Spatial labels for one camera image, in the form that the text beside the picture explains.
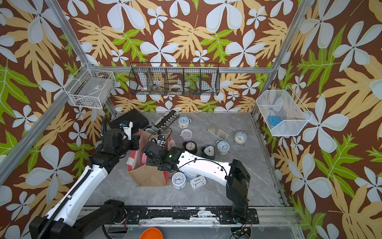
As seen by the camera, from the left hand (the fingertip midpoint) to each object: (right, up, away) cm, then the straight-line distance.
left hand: (139, 134), depth 79 cm
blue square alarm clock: (+28, -24, +5) cm, 37 cm away
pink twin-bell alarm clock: (+1, -14, +5) cm, 15 cm away
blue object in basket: (+74, +8, +2) cm, 74 cm away
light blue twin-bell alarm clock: (+49, -9, +17) cm, 53 cm away
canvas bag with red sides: (+3, -23, +3) cm, 23 cm away
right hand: (+6, -12, -4) cm, 14 cm away
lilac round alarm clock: (+25, -1, +26) cm, 36 cm away
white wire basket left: (-30, +26, +5) cm, 41 cm away
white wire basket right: (+81, +13, +5) cm, 82 cm away
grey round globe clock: (+61, -3, +18) cm, 64 cm away
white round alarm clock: (+21, -26, +5) cm, 34 cm away
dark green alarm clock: (+39, -12, +15) cm, 44 cm away
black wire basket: (+17, +36, +19) cm, 45 cm away
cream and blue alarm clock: (+23, +8, +32) cm, 40 cm away
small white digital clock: (+32, -28, +5) cm, 43 cm away
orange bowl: (+10, -44, -12) cm, 47 cm away
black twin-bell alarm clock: (+28, -9, +17) cm, 34 cm away
